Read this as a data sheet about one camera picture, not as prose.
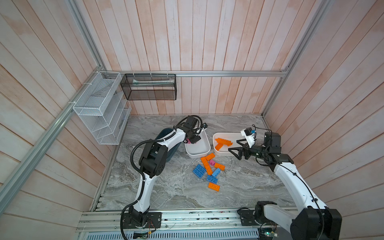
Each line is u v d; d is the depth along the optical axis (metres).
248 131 0.67
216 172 0.88
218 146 1.01
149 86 1.05
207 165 0.93
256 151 0.67
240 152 0.70
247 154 0.69
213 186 0.84
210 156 0.97
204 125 0.88
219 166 0.92
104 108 0.72
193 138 0.90
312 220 0.39
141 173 0.56
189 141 0.90
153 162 0.57
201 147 0.99
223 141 1.01
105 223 0.74
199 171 0.90
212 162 0.92
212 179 0.85
